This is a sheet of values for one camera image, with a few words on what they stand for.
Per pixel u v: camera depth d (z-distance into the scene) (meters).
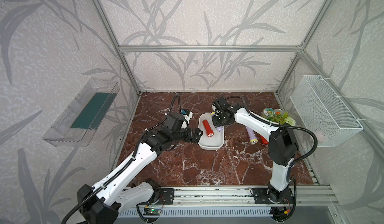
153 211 0.71
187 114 0.65
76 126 0.62
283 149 0.49
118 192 0.41
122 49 0.94
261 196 0.73
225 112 0.66
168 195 0.74
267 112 0.99
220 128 0.86
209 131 0.94
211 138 0.94
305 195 0.75
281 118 0.89
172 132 0.54
